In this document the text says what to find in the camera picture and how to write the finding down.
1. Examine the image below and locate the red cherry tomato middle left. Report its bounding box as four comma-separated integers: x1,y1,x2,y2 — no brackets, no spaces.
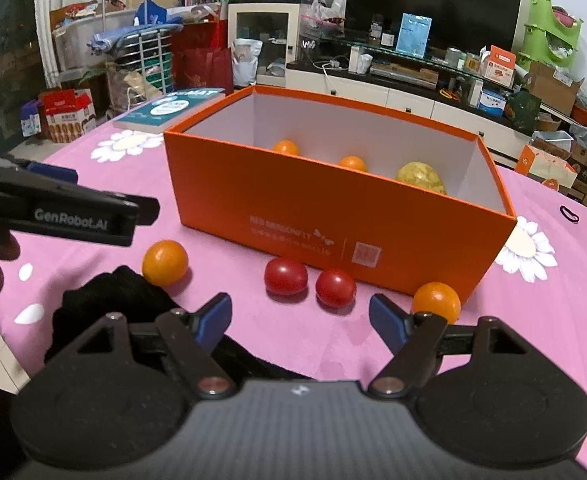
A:
263,257,309,296

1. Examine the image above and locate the pink floral tablecloth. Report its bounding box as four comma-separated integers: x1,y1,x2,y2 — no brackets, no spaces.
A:
0,119,587,480

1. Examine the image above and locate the orange white medicine box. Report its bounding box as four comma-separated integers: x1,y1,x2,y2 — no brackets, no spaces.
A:
480,46,516,88

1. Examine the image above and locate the red cherry tomato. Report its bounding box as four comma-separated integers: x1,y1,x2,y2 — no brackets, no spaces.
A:
315,269,356,310
263,257,309,296

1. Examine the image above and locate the black television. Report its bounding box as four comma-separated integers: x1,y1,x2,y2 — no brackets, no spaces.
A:
343,0,525,53

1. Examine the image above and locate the red gift bag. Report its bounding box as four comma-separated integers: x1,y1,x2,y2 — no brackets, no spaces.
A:
171,20,234,94

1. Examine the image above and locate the orange cardboard box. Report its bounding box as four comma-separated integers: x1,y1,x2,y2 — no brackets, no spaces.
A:
164,86,517,299

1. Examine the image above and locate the small orange tomato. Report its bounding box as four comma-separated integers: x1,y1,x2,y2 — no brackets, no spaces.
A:
142,240,190,287

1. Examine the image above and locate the small orange fruit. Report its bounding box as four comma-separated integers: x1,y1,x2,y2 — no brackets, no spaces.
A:
412,282,461,324
273,139,300,156
339,155,368,172

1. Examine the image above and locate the green plastic stacking rack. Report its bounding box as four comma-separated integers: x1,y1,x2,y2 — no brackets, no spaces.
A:
516,0,583,70

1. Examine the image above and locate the blue paper package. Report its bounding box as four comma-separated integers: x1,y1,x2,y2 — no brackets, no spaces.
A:
395,13,432,58

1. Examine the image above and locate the red cherry tomato middle right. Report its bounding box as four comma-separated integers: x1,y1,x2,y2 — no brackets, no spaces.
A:
315,269,356,310

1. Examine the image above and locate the white tv stand cabinet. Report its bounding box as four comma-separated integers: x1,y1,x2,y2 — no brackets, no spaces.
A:
286,63,531,167

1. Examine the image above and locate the brown cardboard box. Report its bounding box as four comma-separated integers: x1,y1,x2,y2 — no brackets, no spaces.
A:
525,62,583,115

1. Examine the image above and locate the small white glass cabinet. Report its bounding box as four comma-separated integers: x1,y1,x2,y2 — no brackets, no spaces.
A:
228,0,301,87

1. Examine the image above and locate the wire trolley cart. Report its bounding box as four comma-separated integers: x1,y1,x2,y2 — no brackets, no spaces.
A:
50,0,185,116

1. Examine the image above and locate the orange white carton on floor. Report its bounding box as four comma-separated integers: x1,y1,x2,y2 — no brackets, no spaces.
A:
515,145,578,191

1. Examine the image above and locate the red snack carton on floor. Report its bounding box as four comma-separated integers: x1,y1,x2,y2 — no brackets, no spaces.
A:
40,89,96,143

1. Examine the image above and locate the teal book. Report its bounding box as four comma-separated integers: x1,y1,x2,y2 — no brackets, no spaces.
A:
114,88,225,133

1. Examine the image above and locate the yellow passion fruit small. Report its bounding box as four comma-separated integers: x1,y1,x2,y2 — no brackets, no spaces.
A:
397,162,446,195

